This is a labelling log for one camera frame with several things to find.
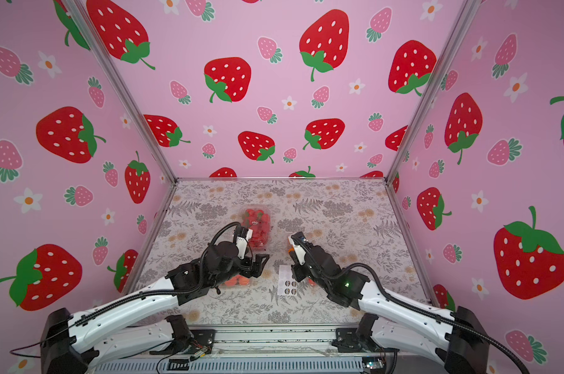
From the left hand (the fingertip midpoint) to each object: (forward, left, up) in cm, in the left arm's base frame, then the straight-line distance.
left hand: (262, 253), depth 75 cm
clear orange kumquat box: (-3, -10, +9) cm, 13 cm away
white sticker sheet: (-4, -8, -18) cm, 20 cm away
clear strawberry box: (+24, +5, -13) cm, 28 cm away
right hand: (-1, -8, 0) cm, 8 cm away
